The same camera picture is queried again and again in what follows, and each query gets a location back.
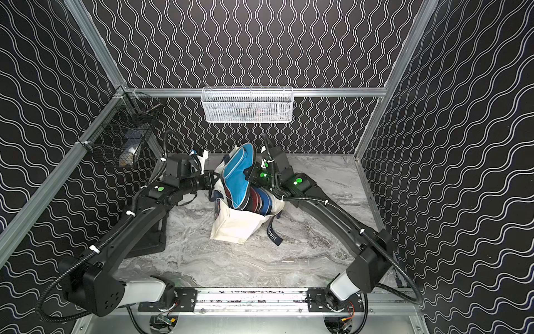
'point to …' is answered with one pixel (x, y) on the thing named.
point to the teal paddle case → (236, 184)
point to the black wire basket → (122, 130)
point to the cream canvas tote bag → (232, 225)
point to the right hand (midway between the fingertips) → (243, 169)
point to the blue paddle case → (266, 200)
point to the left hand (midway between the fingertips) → (219, 171)
